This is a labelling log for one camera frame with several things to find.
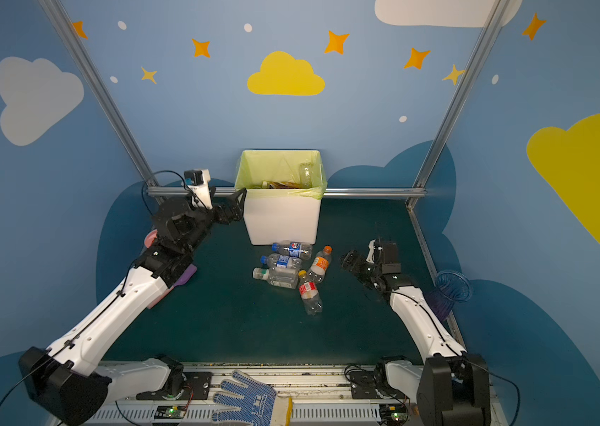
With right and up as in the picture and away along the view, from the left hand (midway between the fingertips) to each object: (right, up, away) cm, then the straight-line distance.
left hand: (231, 186), depth 68 cm
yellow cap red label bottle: (+21, -35, +24) cm, 47 cm away
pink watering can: (-36, -15, +25) cm, 46 cm away
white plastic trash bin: (+10, -7, +22) cm, 25 cm away
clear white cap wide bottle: (+10, -29, +28) cm, 41 cm away
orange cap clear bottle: (+25, -25, +27) cm, 45 cm away
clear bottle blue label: (+11, -23, +28) cm, 38 cm away
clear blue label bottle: (+15, -19, +31) cm, 40 cm away
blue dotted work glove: (+7, -59, +4) cm, 60 cm away
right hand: (+34, -22, +17) cm, 44 cm away
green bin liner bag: (0, +12, +31) cm, 34 cm away
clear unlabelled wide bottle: (+20, +9, +31) cm, 38 cm away
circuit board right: (+43, -62, +3) cm, 76 cm away
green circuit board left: (-17, -61, +2) cm, 63 cm away
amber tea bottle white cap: (+4, +6, +36) cm, 37 cm away
